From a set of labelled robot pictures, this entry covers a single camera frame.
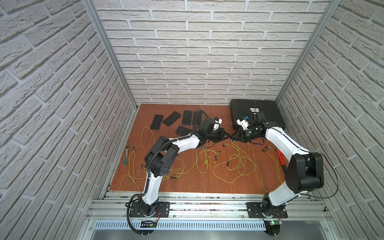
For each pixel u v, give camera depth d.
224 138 0.82
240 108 1.10
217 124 0.83
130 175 0.83
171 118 1.16
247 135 0.75
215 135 0.79
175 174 0.85
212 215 0.73
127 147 0.95
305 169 0.45
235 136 0.83
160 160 0.52
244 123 0.81
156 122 1.12
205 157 0.90
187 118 1.13
